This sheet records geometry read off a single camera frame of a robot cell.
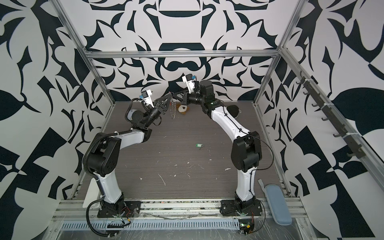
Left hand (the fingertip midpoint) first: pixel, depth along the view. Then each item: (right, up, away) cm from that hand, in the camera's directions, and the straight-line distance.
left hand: (171, 92), depth 76 cm
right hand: (+1, -1, +1) cm, 2 cm away
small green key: (+15, -31, +21) cm, 40 cm away
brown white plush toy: (+3, -6, +36) cm, 37 cm away
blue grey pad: (+52, -56, -2) cm, 76 cm away
